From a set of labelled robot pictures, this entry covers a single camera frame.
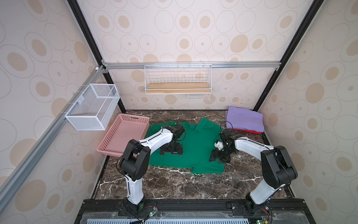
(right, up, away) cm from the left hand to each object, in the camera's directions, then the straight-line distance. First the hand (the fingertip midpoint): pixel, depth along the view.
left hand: (176, 153), depth 89 cm
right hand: (+24, -6, 0) cm, 24 cm away
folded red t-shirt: (+57, +13, +15) cm, 60 cm away
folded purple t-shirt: (+53, +23, +24) cm, 62 cm away
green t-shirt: (+16, +6, +13) cm, 22 cm away
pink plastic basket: (-40, +15, +18) cm, 46 cm away
